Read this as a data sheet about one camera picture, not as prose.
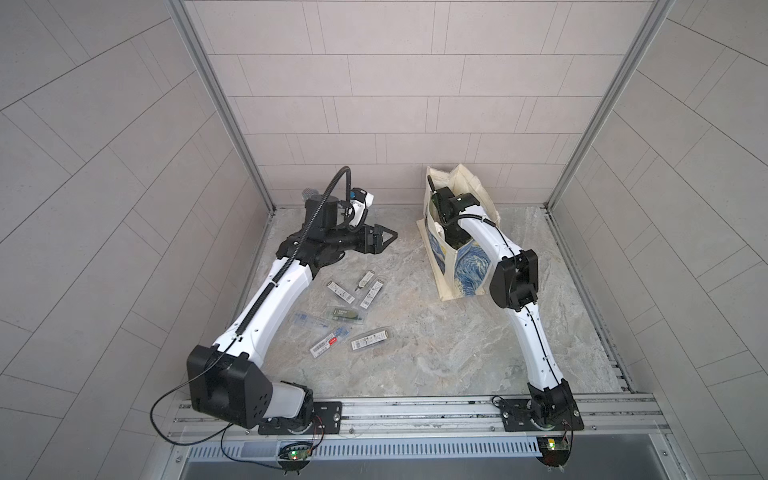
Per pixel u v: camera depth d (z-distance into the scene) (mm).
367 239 632
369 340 825
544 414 631
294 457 643
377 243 642
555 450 679
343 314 867
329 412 723
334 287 919
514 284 625
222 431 434
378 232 677
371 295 911
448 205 757
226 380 386
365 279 937
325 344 809
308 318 867
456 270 878
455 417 726
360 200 645
